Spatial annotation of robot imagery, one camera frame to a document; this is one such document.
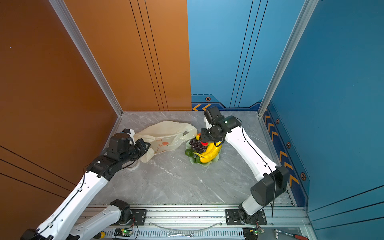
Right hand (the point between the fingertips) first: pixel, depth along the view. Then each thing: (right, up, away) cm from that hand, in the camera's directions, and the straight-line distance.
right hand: (202, 138), depth 78 cm
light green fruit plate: (+8, -14, +11) cm, 19 cm away
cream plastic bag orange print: (-21, +1, +3) cm, 21 cm away
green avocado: (-8, -9, +8) cm, 14 cm away
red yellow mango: (-2, 0, +14) cm, 14 cm away
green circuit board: (-38, -45, -7) cm, 59 cm away
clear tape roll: (-30, -10, -15) cm, 35 cm away
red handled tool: (+43, -44, -10) cm, 63 cm away
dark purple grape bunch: (-3, -5, +12) cm, 14 cm away
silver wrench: (-5, -45, -8) cm, 46 cm away
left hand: (-25, -2, -4) cm, 26 cm away
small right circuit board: (+26, -43, -8) cm, 51 cm away
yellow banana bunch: (+6, -9, +8) cm, 14 cm away
